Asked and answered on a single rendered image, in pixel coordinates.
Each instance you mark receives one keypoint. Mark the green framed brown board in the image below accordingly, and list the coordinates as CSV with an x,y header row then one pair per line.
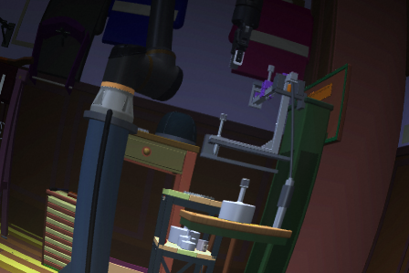
x,y
329,103

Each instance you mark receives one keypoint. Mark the purple chair frame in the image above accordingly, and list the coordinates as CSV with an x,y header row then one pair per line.
x,y
48,49

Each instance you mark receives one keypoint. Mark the grey hanging rod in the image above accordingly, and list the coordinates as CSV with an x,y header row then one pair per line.
x,y
287,190

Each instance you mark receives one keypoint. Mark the purple lever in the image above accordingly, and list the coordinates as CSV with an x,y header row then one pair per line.
x,y
266,89

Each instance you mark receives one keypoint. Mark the grey poise with stem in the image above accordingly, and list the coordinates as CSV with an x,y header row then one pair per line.
x,y
221,132

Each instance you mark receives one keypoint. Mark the grey knob post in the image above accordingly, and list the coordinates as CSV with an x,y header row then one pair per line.
x,y
271,73

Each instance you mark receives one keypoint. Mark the round wooden chair seat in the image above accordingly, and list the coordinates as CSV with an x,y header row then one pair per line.
x,y
236,227

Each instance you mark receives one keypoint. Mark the brown wooden cupboard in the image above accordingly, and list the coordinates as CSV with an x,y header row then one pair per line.
x,y
361,110

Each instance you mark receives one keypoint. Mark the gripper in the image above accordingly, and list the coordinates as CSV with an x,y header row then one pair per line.
x,y
245,12

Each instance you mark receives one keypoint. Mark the dark purple wooden furniture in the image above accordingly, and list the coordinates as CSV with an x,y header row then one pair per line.
x,y
12,145

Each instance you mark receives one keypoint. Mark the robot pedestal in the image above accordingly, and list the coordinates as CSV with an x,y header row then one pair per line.
x,y
96,190

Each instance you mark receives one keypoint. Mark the dark blue shelf stand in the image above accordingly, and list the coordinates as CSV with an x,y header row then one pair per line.
x,y
166,222

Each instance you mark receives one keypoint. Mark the large grey weight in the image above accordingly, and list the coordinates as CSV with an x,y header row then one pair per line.
x,y
180,236

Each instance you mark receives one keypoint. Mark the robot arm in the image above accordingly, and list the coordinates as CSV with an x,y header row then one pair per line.
x,y
159,27

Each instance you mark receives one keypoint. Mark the small grey weight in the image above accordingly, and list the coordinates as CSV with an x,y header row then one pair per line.
x,y
202,245

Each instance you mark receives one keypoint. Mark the striped box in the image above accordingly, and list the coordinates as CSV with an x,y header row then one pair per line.
x,y
59,228

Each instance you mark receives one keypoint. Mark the grey beam frame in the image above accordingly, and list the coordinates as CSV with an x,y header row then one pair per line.
x,y
274,138

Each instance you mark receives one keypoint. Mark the black wall bracket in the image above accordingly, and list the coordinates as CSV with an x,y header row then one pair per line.
x,y
6,31

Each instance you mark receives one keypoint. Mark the green weighing chair body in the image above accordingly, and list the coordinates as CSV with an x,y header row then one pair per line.
x,y
297,164

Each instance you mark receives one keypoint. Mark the grey check weight with stem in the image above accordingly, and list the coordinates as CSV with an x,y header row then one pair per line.
x,y
237,210

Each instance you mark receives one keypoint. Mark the dark riding helmet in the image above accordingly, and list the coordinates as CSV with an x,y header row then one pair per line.
x,y
176,127

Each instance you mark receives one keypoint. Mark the wooden side table with drawer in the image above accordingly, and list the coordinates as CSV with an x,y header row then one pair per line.
x,y
159,154

